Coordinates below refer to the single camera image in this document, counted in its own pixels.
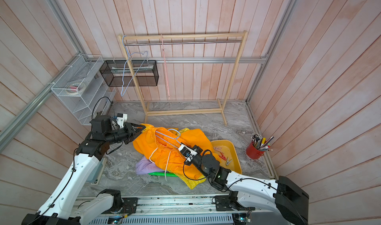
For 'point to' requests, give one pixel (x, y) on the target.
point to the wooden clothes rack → (169, 112)
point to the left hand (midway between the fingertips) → (145, 130)
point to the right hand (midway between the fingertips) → (183, 142)
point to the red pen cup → (256, 149)
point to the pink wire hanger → (165, 69)
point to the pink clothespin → (217, 149)
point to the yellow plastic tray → (224, 151)
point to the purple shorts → (145, 166)
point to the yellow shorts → (191, 183)
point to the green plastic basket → (162, 173)
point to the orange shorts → (159, 147)
